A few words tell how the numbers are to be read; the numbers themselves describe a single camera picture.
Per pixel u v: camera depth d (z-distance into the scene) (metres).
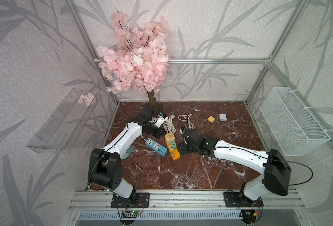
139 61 0.59
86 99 0.77
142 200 0.73
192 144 0.61
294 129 0.62
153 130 0.73
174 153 0.89
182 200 0.75
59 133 0.68
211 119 1.08
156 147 0.91
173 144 0.88
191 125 1.02
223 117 1.09
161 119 0.78
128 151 0.91
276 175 0.42
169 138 0.89
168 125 1.01
